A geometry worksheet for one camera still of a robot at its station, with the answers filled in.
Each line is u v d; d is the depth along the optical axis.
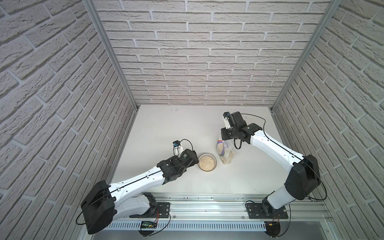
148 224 0.71
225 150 0.83
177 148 0.71
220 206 0.76
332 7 0.69
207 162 0.85
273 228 0.69
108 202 0.41
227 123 0.68
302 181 0.43
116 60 0.91
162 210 0.75
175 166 0.57
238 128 0.63
